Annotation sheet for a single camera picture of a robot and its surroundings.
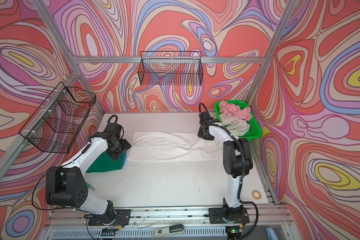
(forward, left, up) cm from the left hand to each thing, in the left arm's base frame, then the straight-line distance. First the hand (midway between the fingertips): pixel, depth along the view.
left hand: (129, 149), depth 88 cm
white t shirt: (+9, -8, -10) cm, 15 cm away
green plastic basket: (+16, -83, -4) cm, 84 cm away
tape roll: (-24, -73, -9) cm, 77 cm away
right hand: (+10, -49, -4) cm, 50 cm away
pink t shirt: (+31, -78, -1) cm, 84 cm away
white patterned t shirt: (+20, -71, -4) cm, 74 cm away
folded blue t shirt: (-3, +5, -8) cm, 10 cm away
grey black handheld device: (-39, -30, -4) cm, 50 cm away
